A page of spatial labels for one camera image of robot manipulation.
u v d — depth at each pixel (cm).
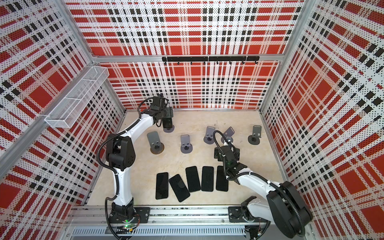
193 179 85
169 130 110
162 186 83
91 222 72
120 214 67
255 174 53
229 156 66
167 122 103
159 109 77
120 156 56
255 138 103
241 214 73
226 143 75
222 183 86
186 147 97
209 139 103
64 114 69
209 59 89
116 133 115
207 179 87
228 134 94
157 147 97
